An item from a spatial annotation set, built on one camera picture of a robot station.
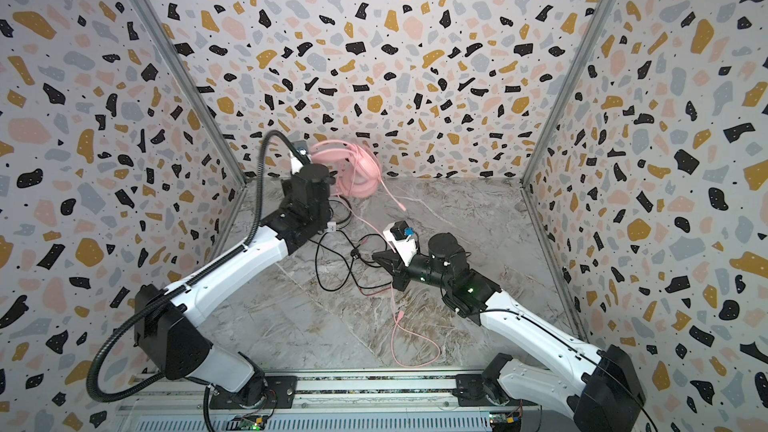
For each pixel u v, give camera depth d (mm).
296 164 626
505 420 715
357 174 745
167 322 398
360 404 732
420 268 623
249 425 705
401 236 594
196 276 450
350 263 975
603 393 386
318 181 557
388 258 647
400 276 620
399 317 855
